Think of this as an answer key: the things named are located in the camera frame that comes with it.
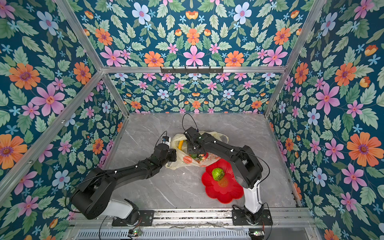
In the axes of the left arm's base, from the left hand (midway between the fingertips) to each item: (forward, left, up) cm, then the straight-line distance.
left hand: (177, 146), depth 89 cm
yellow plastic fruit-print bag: (-5, -3, -3) cm, 7 cm away
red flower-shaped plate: (-25, -27, -10) cm, 38 cm away
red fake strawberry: (-3, -18, -9) cm, 20 cm away
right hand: (0, -9, -3) cm, 9 cm away
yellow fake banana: (+6, -1, -8) cm, 10 cm away
